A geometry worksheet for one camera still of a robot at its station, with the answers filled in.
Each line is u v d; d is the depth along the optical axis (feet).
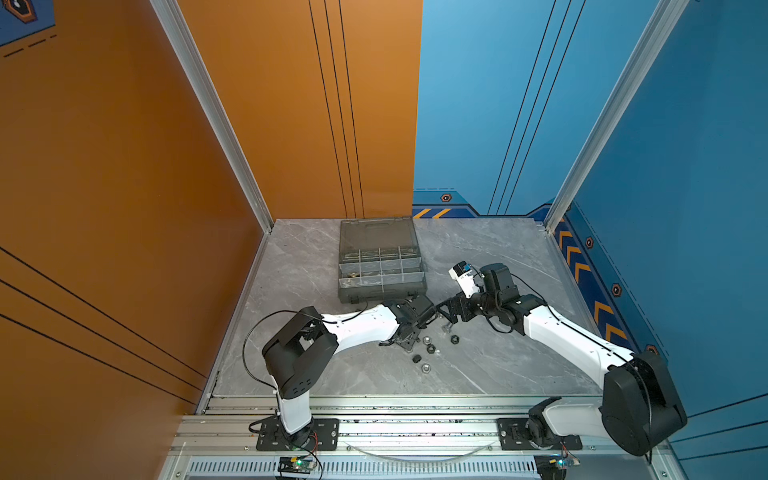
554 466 2.31
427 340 2.93
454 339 2.93
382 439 2.43
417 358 2.78
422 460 2.33
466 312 2.43
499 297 2.15
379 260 3.46
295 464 2.32
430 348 2.86
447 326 2.98
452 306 2.44
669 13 2.28
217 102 2.83
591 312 3.26
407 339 2.54
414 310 2.29
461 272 2.47
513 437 2.38
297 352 1.58
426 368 2.72
